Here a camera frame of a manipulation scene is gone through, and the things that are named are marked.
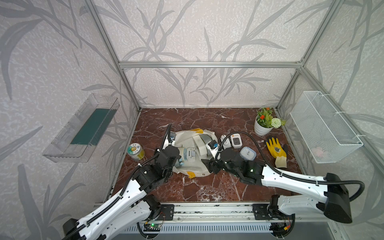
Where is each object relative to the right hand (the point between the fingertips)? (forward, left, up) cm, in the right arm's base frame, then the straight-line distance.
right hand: (206, 155), depth 74 cm
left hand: (+5, +19, +5) cm, 20 cm away
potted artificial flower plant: (+25, -39, -6) cm, 47 cm away
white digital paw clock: (+18, -21, -16) cm, 32 cm away
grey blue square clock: (+15, -1, -7) cm, 16 cm away
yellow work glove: (+11, -46, -17) cm, 50 cm away
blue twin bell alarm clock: (+7, +13, -11) cm, 19 cm away
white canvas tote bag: (+15, +7, -16) cm, 23 cm away
